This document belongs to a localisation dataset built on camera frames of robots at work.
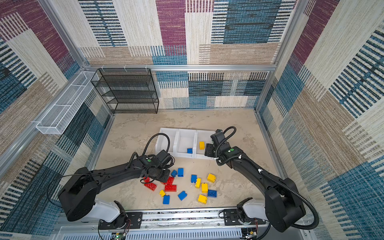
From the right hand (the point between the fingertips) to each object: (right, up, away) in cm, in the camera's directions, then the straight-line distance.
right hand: (211, 151), depth 86 cm
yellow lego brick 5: (-5, -23, -8) cm, 25 cm away
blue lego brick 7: (-24, -24, -7) cm, 35 cm away
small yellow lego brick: (-27, -22, -5) cm, 35 cm away
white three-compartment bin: (-16, +3, +14) cm, 22 cm away
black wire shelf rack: (-57, +39, +23) cm, 73 cm away
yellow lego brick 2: (0, -15, -1) cm, 15 cm away
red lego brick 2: (-22, -19, -4) cm, 30 cm away
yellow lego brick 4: (-4, -19, -4) cm, 20 cm away
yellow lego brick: (-5, +2, +11) cm, 12 cm away
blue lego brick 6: (-16, -23, -5) cm, 28 cm away
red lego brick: (-33, -19, -2) cm, 38 cm away
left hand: (-25, -13, -1) cm, 28 cm away
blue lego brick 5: (0, -22, -5) cm, 22 cm away
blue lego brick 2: (-17, -12, +1) cm, 21 cm away
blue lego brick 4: (-10, -16, +1) cm, 19 cm away
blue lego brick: (-21, -13, +1) cm, 25 cm away
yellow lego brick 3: (-8, -17, -4) cm, 19 cm away
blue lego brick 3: (-12, -1, +8) cm, 15 cm away
